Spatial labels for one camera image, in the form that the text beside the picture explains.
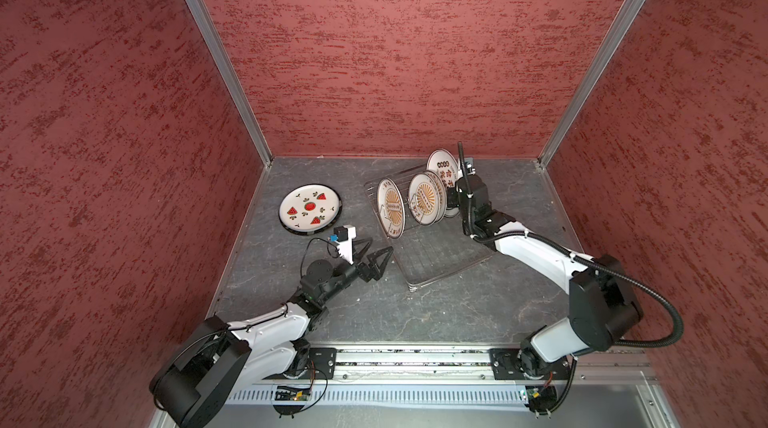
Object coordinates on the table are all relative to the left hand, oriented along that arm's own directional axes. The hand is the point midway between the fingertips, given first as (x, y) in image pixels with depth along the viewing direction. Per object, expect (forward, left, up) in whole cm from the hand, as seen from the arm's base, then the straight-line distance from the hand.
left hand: (384, 250), depth 79 cm
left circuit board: (-31, +24, -18) cm, 43 cm away
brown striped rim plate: (+12, +21, -11) cm, 27 cm away
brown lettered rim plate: (+20, -1, -9) cm, 22 cm away
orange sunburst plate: (+22, -12, -6) cm, 26 cm away
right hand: (+19, -21, +5) cm, 29 cm away
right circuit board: (-31, -39, -15) cm, 53 cm away
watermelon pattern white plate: (+22, +27, -12) cm, 37 cm away
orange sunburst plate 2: (+11, -16, +12) cm, 22 cm away
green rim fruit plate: (+10, -18, +8) cm, 23 cm away
